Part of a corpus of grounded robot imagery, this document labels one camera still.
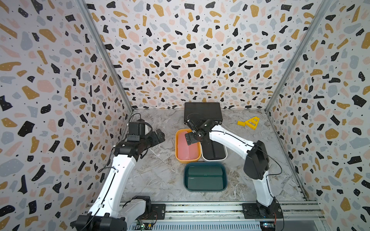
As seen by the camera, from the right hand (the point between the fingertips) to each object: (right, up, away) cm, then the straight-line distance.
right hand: (194, 138), depth 88 cm
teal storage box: (+18, -22, -4) cm, 28 cm away
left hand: (-19, +2, -12) cm, 23 cm away
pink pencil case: (-5, -9, +2) cm, 11 cm away
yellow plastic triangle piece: (+46, +9, +25) cm, 53 cm away
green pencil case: (+6, -24, -9) cm, 26 cm away
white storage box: (+13, -14, 0) cm, 19 cm away
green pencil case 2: (+7, -19, -4) cm, 20 cm away
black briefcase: (+2, +18, +29) cm, 34 cm away
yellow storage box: (-5, -15, +2) cm, 16 cm away
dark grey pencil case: (+11, -8, +5) cm, 14 cm away
